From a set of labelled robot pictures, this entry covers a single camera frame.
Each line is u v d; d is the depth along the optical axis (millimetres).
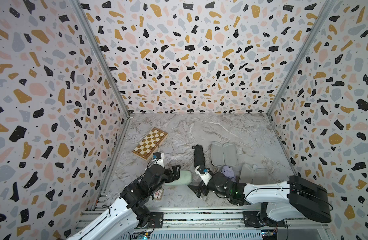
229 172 856
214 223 735
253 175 891
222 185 594
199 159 948
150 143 1003
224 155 975
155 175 548
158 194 809
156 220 746
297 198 435
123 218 493
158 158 686
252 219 741
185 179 855
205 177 683
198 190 682
